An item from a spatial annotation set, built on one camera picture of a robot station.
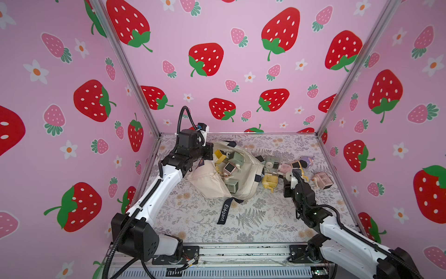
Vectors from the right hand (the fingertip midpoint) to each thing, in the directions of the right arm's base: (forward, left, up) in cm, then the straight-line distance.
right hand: (286, 178), depth 83 cm
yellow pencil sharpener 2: (+13, +35, -2) cm, 37 cm away
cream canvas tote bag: (+6, +26, -7) cm, 28 cm away
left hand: (+8, +36, +14) cm, 39 cm away
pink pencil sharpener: (+13, -3, -9) cm, 16 cm away
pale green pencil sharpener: (-2, +26, -6) cm, 27 cm away
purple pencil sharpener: (+18, -17, -7) cm, 26 cm away
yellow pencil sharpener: (+13, -9, -7) cm, 17 cm away
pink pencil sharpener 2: (+6, -23, -9) cm, 25 cm away
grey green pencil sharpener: (+15, +5, -9) cm, 18 cm away
